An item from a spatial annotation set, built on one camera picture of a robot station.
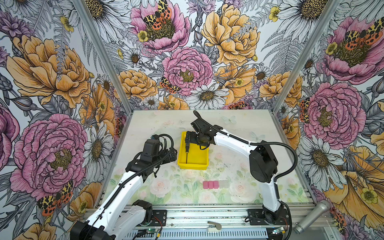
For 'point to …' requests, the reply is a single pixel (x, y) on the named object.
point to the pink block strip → (211, 184)
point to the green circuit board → (151, 230)
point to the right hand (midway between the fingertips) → (192, 144)
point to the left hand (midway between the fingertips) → (168, 158)
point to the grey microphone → (322, 207)
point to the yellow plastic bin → (197, 158)
